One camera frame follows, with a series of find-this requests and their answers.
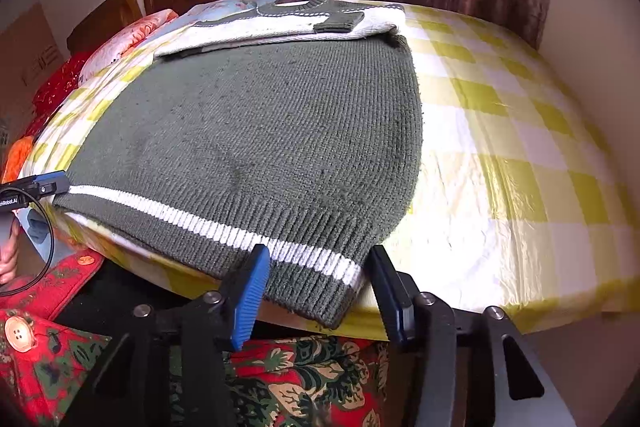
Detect light blue floral quilt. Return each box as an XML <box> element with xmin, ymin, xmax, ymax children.
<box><xmin>167</xmin><ymin>0</ymin><xmax>301</xmax><ymax>38</ymax></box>

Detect bed with yellow checked sheet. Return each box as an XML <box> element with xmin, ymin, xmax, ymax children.
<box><xmin>30</xmin><ymin>2</ymin><xmax>640</xmax><ymax>338</ymax></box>

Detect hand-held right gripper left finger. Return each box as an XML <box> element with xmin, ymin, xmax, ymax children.
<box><xmin>60</xmin><ymin>244</ymin><xmax>271</xmax><ymax>427</ymax></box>

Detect small wooden headboard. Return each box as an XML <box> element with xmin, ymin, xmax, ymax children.
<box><xmin>66</xmin><ymin>0</ymin><xmax>143</xmax><ymax>54</ymax></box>

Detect person's left hand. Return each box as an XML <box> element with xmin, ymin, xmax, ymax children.
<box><xmin>0</xmin><ymin>217</ymin><xmax>22</xmax><ymax>285</ymax></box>

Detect light blue cloth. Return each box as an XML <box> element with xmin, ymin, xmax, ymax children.
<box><xmin>22</xmin><ymin>204</ymin><xmax>56</xmax><ymax>253</ymax></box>

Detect cardboard box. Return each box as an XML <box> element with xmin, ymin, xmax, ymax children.
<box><xmin>0</xmin><ymin>2</ymin><xmax>66</xmax><ymax>128</ymax></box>

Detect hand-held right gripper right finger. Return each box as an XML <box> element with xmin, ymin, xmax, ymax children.
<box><xmin>369</xmin><ymin>245</ymin><xmax>581</xmax><ymax>427</ymax></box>

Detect person's red floral jacket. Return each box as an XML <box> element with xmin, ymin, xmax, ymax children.
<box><xmin>0</xmin><ymin>252</ymin><xmax>416</xmax><ymax>427</ymax></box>

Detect pink orange floral quilt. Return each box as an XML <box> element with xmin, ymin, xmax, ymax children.
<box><xmin>79</xmin><ymin>9</ymin><xmax>180</xmax><ymax>80</ymax></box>

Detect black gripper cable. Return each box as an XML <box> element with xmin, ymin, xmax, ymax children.
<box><xmin>0</xmin><ymin>194</ymin><xmax>56</xmax><ymax>298</ymax></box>

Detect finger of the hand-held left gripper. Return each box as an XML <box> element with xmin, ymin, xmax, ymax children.
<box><xmin>0</xmin><ymin>170</ymin><xmax>70</xmax><ymax>200</ymax></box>

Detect orange cloth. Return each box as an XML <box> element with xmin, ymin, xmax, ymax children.
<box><xmin>2</xmin><ymin>137</ymin><xmax>38</xmax><ymax>182</ymax></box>

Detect red patterned quilt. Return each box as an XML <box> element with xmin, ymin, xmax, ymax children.
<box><xmin>30</xmin><ymin>52</ymin><xmax>93</xmax><ymax>118</ymax></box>

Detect green knitted sweater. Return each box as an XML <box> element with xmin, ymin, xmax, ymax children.
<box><xmin>52</xmin><ymin>0</ymin><xmax>426</xmax><ymax>329</ymax></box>

